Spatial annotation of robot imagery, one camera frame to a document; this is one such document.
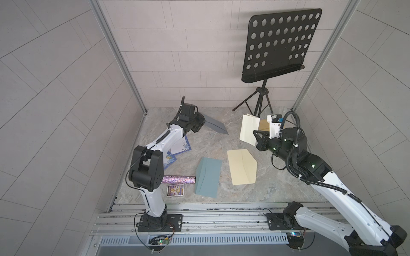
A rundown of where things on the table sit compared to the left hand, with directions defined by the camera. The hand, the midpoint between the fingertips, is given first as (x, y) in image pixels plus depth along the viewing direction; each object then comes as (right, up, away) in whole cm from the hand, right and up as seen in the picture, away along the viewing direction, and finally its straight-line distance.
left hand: (208, 117), depth 91 cm
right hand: (+19, -7, -24) cm, 31 cm away
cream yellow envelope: (+20, -28, -2) cm, 35 cm away
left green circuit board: (-20, -53, -25) cm, 62 cm away
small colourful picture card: (-16, -37, -12) cm, 42 cm away
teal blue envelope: (0, -32, -5) cm, 33 cm away
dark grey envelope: (+4, -5, +4) cm, 7 cm away
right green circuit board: (+38, -54, -22) cm, 70 cm away
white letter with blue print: (-23, -24, 0) cm, 33 cm away
